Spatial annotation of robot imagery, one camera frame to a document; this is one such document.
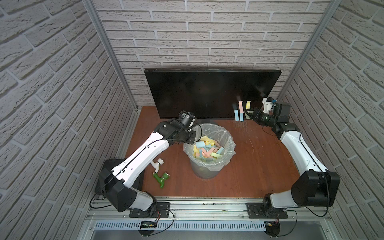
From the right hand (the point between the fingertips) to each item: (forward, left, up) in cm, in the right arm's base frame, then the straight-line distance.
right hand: (249, 111), depth 81 cm
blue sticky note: (+1, +7, -3) cm, 8 cm away
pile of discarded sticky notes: (-17, +25, -9) cm, 32 cm away
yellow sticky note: (+1, +1, +3) cm, 4 cm away
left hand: (-9, +35, -4) cm, 36 cm away
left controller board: (-46, +56, -27) cm, 77 cm away
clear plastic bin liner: (-13, +17, -5) cm, 22 cm away
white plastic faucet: (-17, +56, -25) cm, 63 cm away
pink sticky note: (0, +6, +4) cm, 7 cm away
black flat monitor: (+21, +20, -3) cm, 29 cm away
